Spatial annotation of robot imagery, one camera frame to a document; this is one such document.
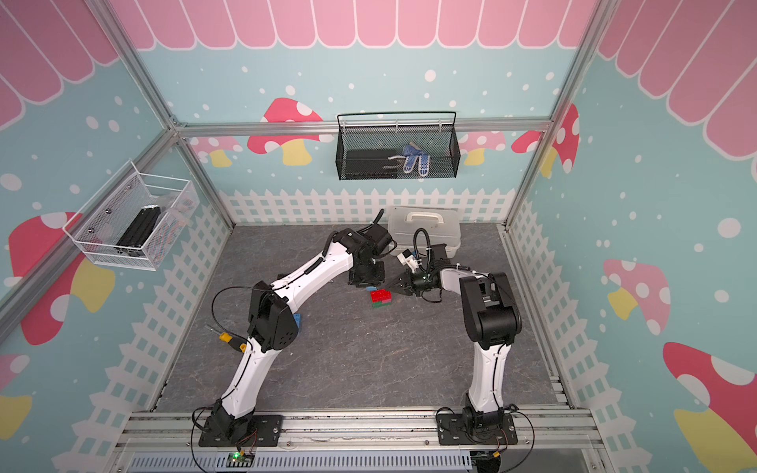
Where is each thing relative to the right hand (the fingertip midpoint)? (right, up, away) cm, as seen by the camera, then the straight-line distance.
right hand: (387, 287), depth 93 cm
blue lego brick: (-18, -3, -34) cm, 38 cm away
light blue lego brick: (-5, 0, -4) cm, 6 cm away
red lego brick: (-2, -3, +1) cm, 4 cm away
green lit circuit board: (-37, -40, -20) cm, 58 cm away
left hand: (-4, 0, -3) cm, 5 cm away
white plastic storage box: (+20, +21, +12) cm, 31 cm away
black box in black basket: (-6, +40, +1) cm, 40 cm away
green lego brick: (-3, -6, +4) cm, 8 cm away
